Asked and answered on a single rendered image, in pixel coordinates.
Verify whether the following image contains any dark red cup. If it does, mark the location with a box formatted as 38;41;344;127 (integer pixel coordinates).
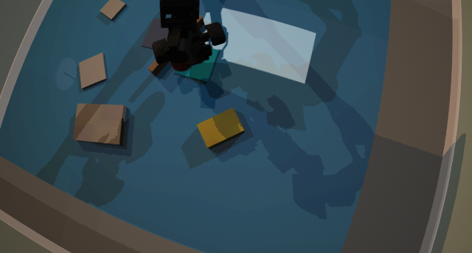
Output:
170;62;191;72

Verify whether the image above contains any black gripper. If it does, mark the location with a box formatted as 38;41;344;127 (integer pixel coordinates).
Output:
152;22;226;64

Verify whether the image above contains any brown rectangular box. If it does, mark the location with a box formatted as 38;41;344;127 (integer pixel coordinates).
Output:
73;103;127;145

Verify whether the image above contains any brown wooden bar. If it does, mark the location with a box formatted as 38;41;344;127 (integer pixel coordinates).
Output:
148;16;204;76

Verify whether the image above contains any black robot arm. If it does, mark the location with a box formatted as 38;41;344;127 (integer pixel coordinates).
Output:
159;0;212;66

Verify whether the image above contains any yellow flat box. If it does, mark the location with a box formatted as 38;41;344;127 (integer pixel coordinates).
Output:
197;108;244;149

